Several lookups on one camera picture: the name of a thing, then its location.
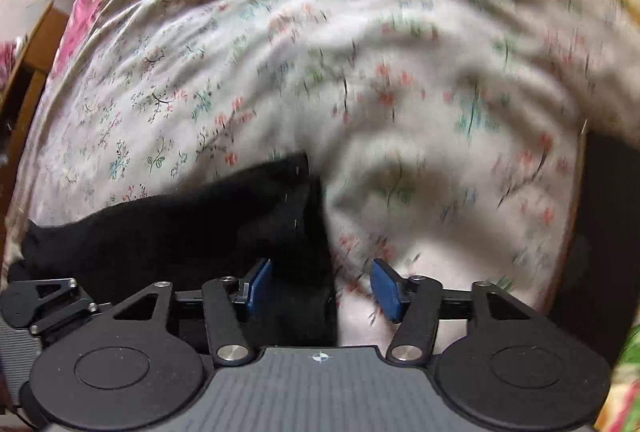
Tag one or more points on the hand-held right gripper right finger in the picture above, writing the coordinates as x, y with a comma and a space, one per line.
385, 292

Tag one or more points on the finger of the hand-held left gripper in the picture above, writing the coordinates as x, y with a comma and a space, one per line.
50, 312

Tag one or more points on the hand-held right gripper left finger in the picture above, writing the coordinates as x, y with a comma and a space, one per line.
260, 286

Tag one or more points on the black pants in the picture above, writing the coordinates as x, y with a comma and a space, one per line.
175, 232

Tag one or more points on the white floral bed sheet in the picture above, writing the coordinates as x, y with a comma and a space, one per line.
300, 87

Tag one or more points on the wooden side cabinet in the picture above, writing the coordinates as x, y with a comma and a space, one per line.
45, 42

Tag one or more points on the pink mushroom print quilt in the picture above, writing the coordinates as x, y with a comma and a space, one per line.
85, 7

